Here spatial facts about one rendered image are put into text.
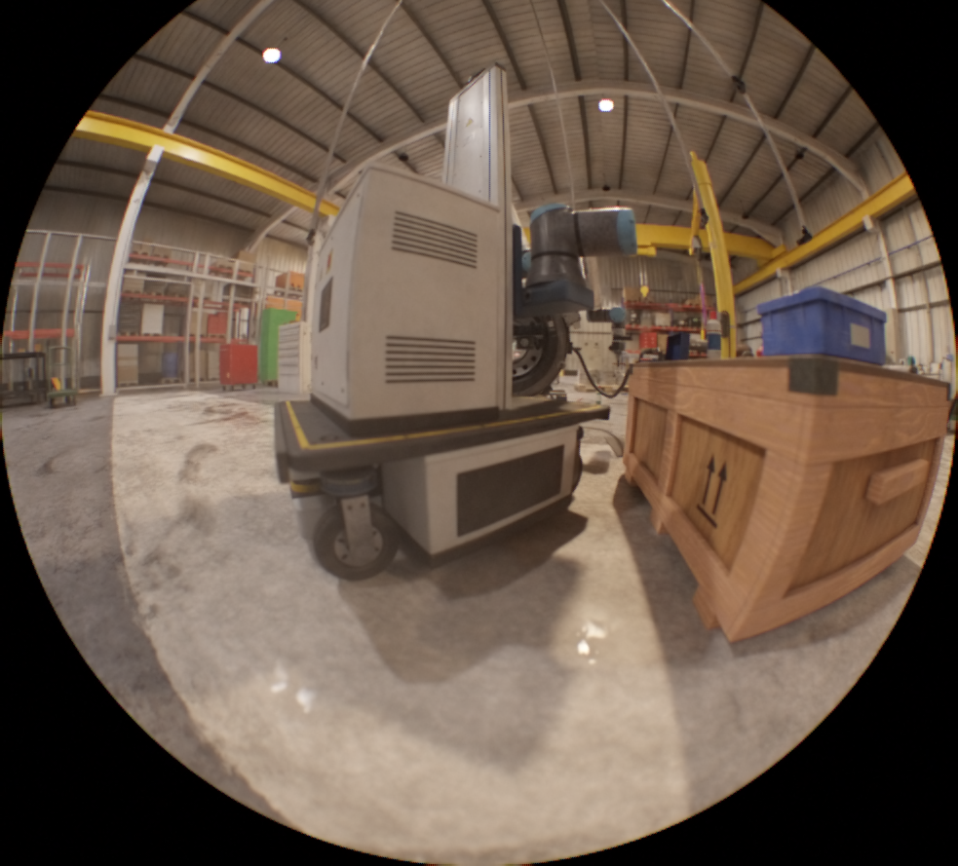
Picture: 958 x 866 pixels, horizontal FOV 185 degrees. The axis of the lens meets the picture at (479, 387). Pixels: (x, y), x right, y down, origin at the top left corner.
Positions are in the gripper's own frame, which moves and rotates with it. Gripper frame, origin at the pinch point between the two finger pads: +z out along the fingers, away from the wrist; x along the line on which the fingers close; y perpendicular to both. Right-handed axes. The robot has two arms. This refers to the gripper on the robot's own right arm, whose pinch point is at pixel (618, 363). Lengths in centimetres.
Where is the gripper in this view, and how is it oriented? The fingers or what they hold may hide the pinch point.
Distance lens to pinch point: 192.3
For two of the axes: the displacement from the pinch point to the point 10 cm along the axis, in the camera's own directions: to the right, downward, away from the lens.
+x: -6.8, 0.4, -7.3
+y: -7.3, -0.6, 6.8
